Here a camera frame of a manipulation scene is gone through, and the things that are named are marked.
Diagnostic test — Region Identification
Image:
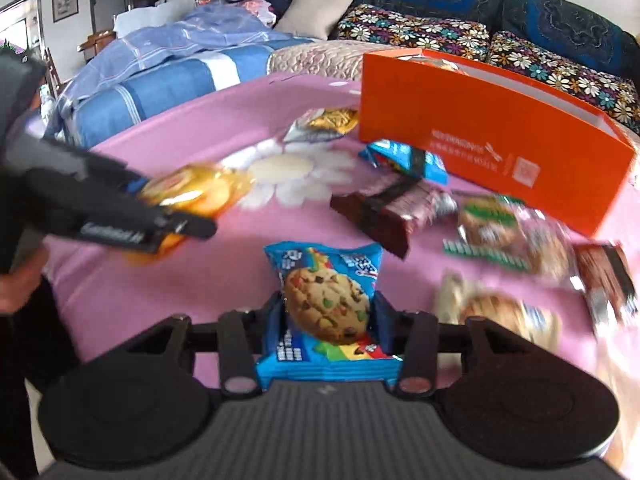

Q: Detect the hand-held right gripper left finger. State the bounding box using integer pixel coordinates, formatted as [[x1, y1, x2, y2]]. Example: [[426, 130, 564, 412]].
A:
[[127, 290, 286, 400]]

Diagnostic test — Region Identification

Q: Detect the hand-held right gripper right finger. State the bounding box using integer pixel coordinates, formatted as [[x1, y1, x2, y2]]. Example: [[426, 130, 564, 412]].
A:
[[370, 291, 531, 401]]

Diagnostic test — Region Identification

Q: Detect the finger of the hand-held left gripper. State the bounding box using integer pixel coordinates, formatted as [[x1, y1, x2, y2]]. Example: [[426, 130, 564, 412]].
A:
[[47, 142, 146, 196], [30, 172, 219, 255]]

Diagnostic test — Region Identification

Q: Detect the blue cookie packet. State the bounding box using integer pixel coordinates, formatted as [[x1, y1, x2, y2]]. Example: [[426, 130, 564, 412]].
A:
[[255, 241, 403, 392]]

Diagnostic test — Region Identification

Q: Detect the golden round cake packet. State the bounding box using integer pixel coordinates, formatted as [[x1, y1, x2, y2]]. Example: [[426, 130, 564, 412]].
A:
[[122, 161, 257, 267]]

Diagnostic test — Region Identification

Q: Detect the dark brown snack packet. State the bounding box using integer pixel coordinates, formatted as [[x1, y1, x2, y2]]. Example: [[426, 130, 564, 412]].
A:
[[330, 178, 458, 259]]

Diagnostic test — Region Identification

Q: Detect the beige snack packet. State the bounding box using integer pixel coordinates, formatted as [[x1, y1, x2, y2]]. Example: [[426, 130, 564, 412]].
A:
[[434, 271, 563, 353]]

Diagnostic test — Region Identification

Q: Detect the green edged cow packet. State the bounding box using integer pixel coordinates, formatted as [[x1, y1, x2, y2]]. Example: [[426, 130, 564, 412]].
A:
[[442, 194, 583, 287]]

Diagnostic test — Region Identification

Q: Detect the blue foil snack packet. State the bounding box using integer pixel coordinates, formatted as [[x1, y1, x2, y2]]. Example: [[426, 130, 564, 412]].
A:
[[360, 140, 449, 186]]

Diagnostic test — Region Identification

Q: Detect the yellow chip packet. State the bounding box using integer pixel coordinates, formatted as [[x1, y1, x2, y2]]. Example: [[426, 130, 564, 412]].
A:
[[284, 107, 360, 143]]

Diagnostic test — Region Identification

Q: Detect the silver brown foil packet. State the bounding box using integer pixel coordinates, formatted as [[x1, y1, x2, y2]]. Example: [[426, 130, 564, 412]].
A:
[[574, 241, 640, 328]]

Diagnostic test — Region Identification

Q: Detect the orange cardboard box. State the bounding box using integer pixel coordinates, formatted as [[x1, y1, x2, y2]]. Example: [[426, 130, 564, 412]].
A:
[[357, 51, 639, 239]]

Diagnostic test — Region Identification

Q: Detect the yellow snack packet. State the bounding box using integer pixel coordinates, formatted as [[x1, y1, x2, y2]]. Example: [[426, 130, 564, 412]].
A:
[[400, 55, 468, 75]]

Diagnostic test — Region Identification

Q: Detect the person's left hand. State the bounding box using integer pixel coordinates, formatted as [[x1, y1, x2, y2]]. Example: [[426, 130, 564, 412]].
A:
[[0, 262, 43, 312]]

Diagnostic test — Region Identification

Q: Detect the purple floral tablecloth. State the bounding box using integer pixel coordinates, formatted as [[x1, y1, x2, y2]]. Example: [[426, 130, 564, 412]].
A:
[[42, 72, 640, 461]]

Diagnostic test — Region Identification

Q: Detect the wooden chair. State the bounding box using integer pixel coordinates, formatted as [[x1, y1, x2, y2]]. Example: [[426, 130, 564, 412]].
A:
[[76, 30, 118, 66]]

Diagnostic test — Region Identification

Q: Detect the small framed picture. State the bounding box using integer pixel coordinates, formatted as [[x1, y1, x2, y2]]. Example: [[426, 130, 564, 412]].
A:
[[52, 0, 80, 23]]

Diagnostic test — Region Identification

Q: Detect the light blue checked duvet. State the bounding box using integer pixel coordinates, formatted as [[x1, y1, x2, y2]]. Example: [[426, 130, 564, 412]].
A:
[[57, 1, 311, 106]]

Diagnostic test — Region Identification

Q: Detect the person's black clothing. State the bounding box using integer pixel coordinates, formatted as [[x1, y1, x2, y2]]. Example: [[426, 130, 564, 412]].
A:
[[0, 280, 76, 480]]

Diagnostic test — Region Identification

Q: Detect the white cloth cover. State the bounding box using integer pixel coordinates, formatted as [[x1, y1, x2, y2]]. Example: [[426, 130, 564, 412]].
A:
[[112, 1, 183, 38]]

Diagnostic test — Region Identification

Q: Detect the beige pillow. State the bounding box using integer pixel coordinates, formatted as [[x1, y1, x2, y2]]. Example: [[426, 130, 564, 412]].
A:
[[274, 0, 360, 41]]

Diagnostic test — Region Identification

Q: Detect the floral sofa cushion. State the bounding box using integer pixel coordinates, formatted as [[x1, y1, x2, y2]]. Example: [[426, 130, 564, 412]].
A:
[[337, 4, 491, 66], [487, 31, 640, 133]]

